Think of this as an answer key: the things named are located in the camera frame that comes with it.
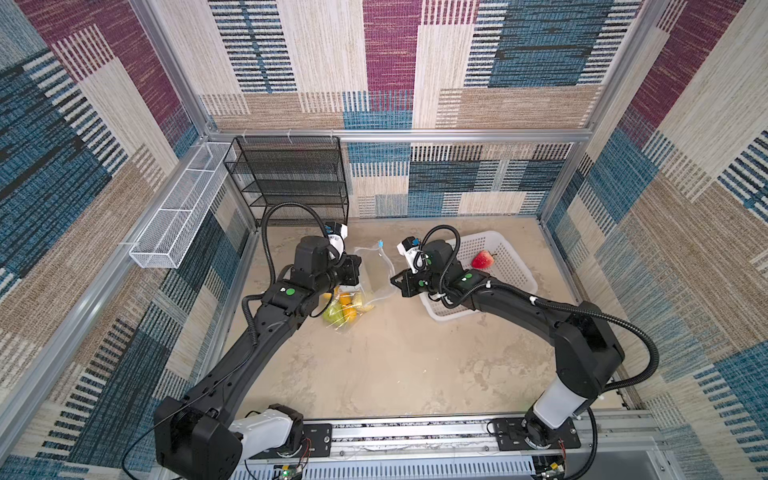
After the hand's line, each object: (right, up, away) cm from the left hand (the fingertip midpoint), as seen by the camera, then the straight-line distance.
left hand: (362, 254), depth 76 cm
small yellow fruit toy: (-5, -18, +16) cm, 24 cm away
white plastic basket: (+46, -5, +23) cm, 51 cm away
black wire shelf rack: (-35, +29, +33) cm, 56 cm away
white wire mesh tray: (-60, +7, +17) cm, 63 cm away
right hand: (+8, -8, +8) cm, 14 cm away
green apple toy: (-9, -18, +14) cm, 24 cm away
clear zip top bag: (-7, -16, +15) cm, 23 cm away
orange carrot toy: (-7, -14, +18) cm, 23 cm away
